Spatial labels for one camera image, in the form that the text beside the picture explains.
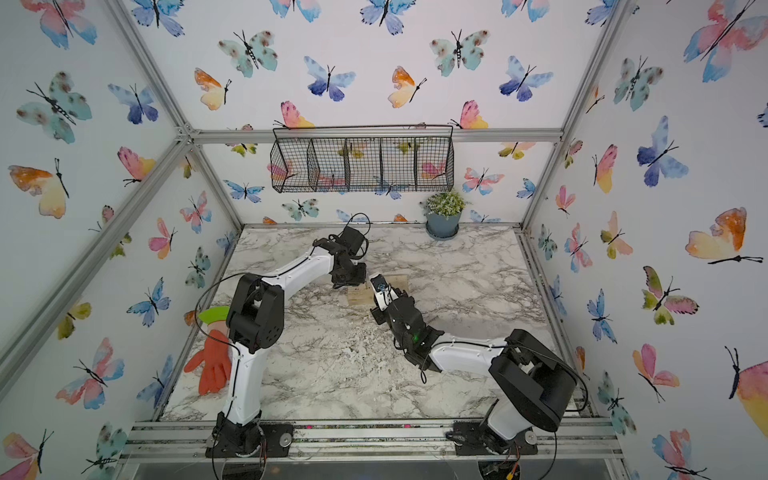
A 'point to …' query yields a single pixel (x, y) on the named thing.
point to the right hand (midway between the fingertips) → (382, 281)
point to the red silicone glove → (214, 363)
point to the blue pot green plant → (444, 210)
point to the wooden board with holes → (363, 295)
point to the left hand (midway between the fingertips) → (364, 283)
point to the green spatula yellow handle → (214, 314)
